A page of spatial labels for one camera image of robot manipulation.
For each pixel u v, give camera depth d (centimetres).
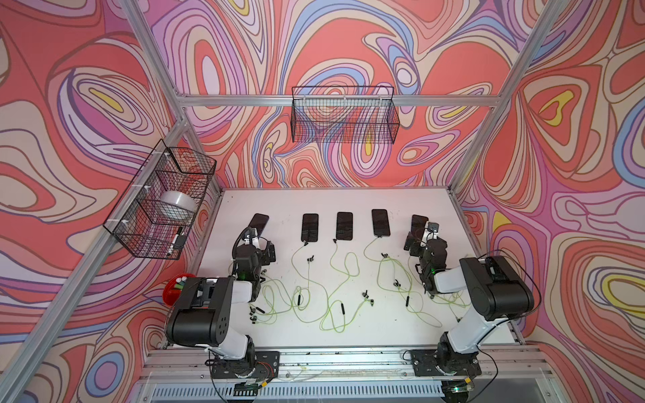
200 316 45
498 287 49
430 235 81
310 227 105
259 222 108
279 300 87
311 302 85
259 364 73
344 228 106
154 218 73
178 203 73
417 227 106
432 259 74
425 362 73
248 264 71
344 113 96
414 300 86
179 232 74
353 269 93
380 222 105
